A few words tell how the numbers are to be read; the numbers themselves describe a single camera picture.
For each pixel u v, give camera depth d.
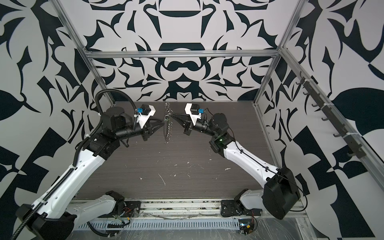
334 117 0.55
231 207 0.75
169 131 0.61
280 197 0.41
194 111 0.52
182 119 0.58
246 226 0.71
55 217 0.39
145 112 0.53
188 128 0.57
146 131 0.57
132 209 0.73
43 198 0.38
